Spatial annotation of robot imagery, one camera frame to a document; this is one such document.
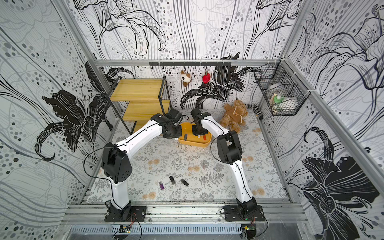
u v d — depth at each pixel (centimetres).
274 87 78
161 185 82
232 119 104
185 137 101
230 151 61
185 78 93
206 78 95
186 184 82
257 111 119
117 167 48
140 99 80
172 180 84
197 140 101
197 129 89
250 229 70
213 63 92
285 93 80
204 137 101
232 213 71
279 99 78
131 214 72
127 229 72
